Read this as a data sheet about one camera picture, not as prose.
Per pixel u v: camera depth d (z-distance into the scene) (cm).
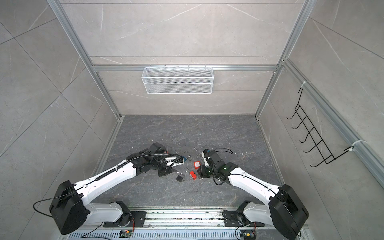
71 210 39
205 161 67
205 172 73
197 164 91
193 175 86
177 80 100
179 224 73
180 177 88
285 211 40
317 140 66
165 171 70
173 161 66
